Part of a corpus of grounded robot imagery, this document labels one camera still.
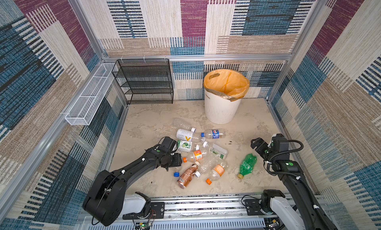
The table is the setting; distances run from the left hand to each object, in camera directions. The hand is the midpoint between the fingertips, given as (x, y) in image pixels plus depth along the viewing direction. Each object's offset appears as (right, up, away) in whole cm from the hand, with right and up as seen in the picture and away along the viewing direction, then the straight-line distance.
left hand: (179, 161), depth 86 cm
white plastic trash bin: (+25, +30, +9) cm, 40 cm away
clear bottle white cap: (+16, -1, -3) cm, 17 cm away
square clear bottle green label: (+23, +5, +3) cm, 24 cm away
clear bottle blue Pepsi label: (+22, +15, +9) cm, 28 cm away
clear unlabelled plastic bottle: (+1, +21, +13) cm, 25 cm away
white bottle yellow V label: (+3, +14, +8) cm, 17 cm away
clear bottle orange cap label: (+21, -4, -5) cm, 22 cm away
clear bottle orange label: (+10, +3, 0) cm, 11 cm away
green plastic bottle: (+38, -1, -3) cm, 38 cm away
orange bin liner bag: (+32, +49, +18) cm, 62 cm away
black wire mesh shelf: (-26, +52, +22) cm, 62 cm away
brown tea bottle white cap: (+4, -6, -7) cm, 10 cm away
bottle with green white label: (+3, +8, +5) cm, 10 cm away
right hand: (+43, +9, -4) cm, 44 cm away
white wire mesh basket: (-57, +35, +7) cm, 68 cm away
